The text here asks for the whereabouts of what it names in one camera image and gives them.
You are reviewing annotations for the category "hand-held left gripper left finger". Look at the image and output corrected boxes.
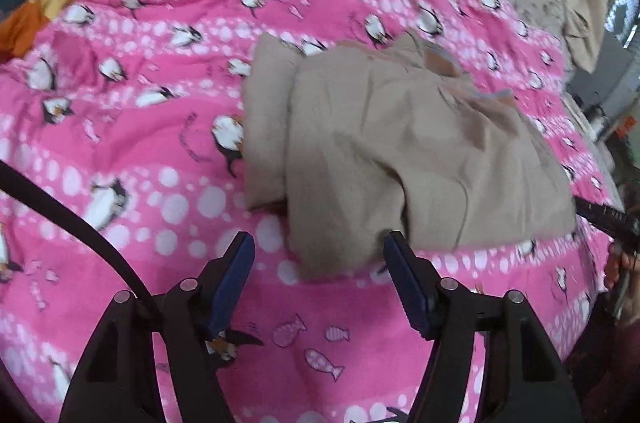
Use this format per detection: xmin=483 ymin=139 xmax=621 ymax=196
xmin=59 ymin=230 xmax=257 ymax=423

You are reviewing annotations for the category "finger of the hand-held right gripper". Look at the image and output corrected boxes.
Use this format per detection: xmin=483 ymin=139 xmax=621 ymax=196
xmin=574 ymin=197 xmax=640 ymax=254

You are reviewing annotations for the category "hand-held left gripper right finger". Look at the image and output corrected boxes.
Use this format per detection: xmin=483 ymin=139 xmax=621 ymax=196
xmin=382 ymin=230 xmax=584 ymax=423

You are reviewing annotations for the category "beige garment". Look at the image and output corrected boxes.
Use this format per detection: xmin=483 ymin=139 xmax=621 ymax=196
xmin=242 ymin=30 xmax=578 ymax=281

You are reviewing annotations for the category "person's right hand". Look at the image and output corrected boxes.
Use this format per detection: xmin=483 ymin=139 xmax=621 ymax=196
xmin=603 ymin=244 xmax=637 ymax=293

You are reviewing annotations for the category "pink penguin print blanket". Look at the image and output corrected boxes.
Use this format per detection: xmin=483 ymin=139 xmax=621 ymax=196
xmin=0 ymin=0 xmax=623 ymax=423

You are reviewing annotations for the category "orange satin cloth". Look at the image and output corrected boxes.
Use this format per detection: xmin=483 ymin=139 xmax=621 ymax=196
xmin=0 ymin=0 xmax=80 ymax=58

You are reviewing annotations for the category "black cable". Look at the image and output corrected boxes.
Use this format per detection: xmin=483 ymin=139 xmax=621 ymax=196
xmin=0 ymin=160 xmax=155 ymax=321

